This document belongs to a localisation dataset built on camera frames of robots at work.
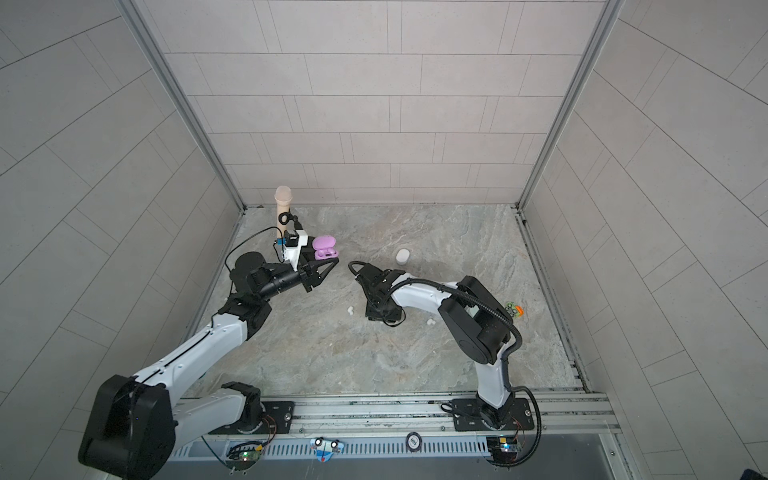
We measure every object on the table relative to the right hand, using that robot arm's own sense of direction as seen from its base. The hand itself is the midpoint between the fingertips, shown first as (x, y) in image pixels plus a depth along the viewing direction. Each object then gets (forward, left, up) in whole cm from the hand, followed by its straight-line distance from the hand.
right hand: (375, 318), depth 90 cm
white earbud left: (+2, +7, +3) cm, 8 cm away
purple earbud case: (+6, +10, +29) cm, 31 cm away
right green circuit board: (-34, -29, 0) cm, 45 cm away
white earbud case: (+20, -10, +4) cm, 23 cm away
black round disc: (-31, -9, +2) cm, 33 cm away
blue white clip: (-32, +11, +4) cm, 34 cm away
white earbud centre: (-3, -16, +2) cm, 17 cm away
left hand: (+5, +7, +25) cm, 27 cm away
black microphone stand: (+24, +24, +22) cm, 40 cm away
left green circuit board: (-32, +28, +5) cm, 43 cm away
